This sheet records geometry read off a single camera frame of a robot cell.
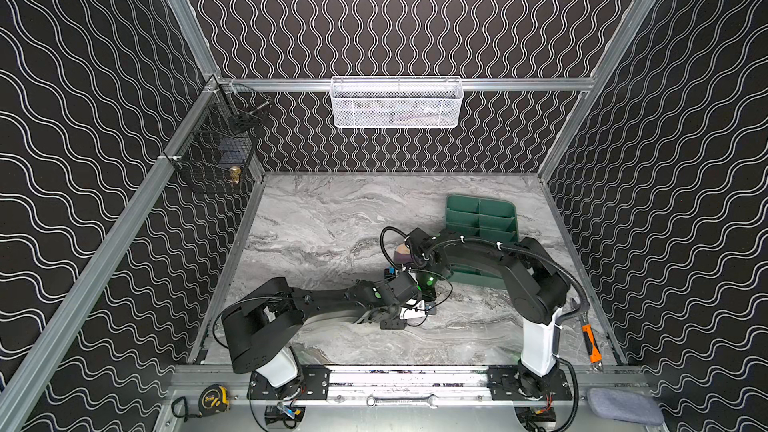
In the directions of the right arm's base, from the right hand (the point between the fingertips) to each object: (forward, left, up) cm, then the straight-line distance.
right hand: (413, 302), depth 88 cm
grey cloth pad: (-25, -48, +2) cm, 54 cm away
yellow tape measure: (-26, +48, +5) cm, 55 cm away
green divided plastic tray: (+27, -24, +6) cm, 37 cm away
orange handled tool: (-11, -47, 0) cm, 48 cm away
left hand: (-4, +1, +3) cm, 5 cm away
